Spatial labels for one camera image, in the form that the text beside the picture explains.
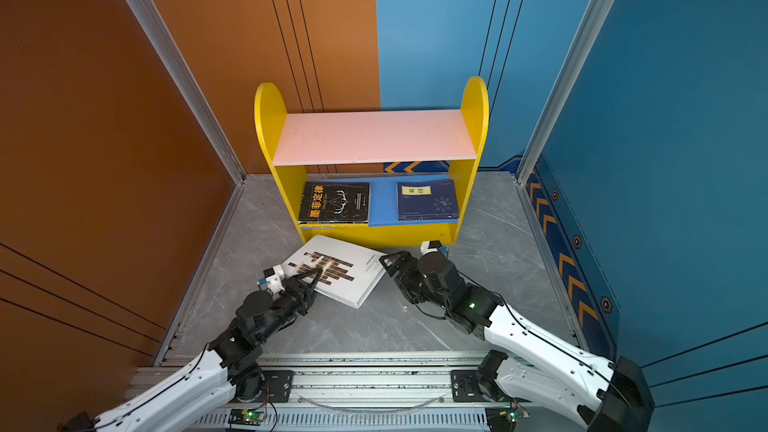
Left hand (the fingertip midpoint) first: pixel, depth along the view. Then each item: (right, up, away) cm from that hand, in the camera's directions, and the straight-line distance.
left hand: (325, 270), depth 76 cm
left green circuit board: (-18, -34, -5) cm, 38 cm away
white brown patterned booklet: (+6, 0, +1) cm, 6 cm away
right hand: (+14, +1, -4) cm, 15 cm away
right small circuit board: (+44, -34, -6) cm, 56 cm away
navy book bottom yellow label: (+28, +18, +14) cm, 36 cm away
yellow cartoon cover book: (-1, +11, +11) cm, 15 cm away
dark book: (0, +18, +14) cm, 22 cm away
